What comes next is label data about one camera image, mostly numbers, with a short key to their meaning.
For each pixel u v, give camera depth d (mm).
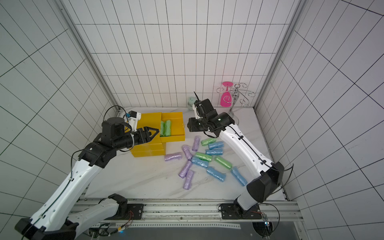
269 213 705
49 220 364
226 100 1001
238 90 894
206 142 972
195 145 954
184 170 853
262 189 396
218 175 839
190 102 1143
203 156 897
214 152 922
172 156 899
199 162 876
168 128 853
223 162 883
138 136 582
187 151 923
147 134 589
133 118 602
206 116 543
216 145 949
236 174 833
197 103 685
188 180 813
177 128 881
